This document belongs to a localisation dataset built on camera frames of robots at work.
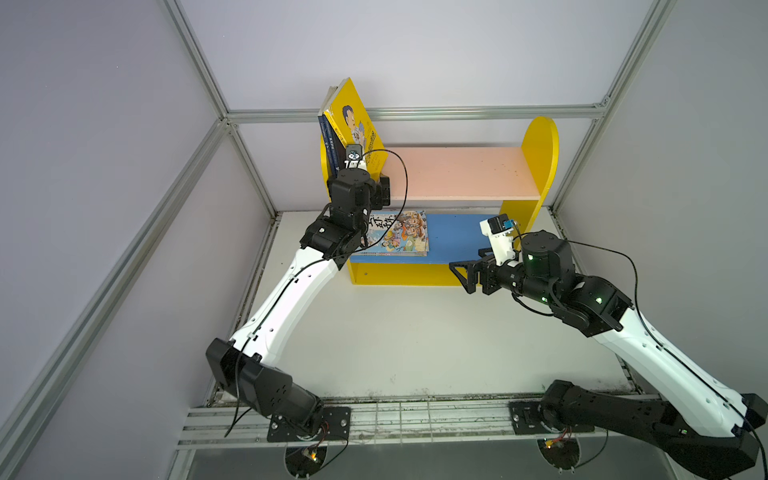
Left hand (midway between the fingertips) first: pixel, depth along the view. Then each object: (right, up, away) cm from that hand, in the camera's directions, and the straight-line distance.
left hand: (354, 168), depth 71 cm
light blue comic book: (+13, -16, +22) cm, 30 cm away
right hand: (+25, -20, -6) cm, 33 cm away
